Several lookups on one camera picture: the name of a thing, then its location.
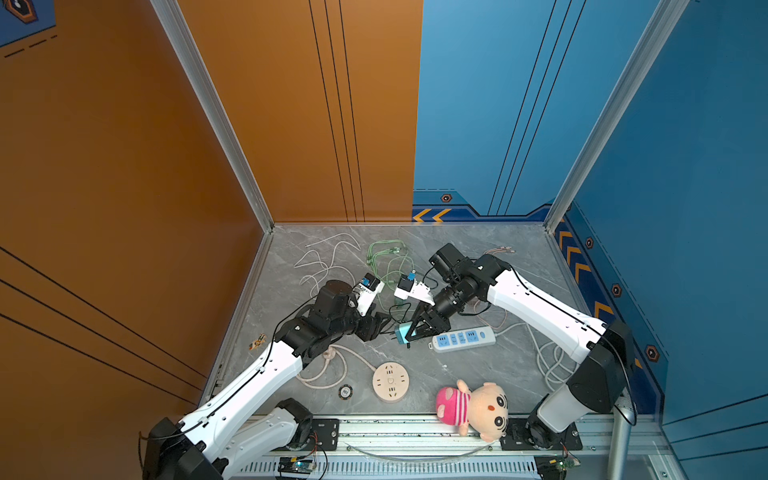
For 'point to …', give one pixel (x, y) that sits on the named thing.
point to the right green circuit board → (553, 466)
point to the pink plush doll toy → (483, 410)
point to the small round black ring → (345, 392)
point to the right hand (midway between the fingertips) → (412, 330)
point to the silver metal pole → (624, 415)
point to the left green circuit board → (295, 465)
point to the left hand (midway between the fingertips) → (382, 307)
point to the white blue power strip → (463, 339)
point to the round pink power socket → (390, 382)
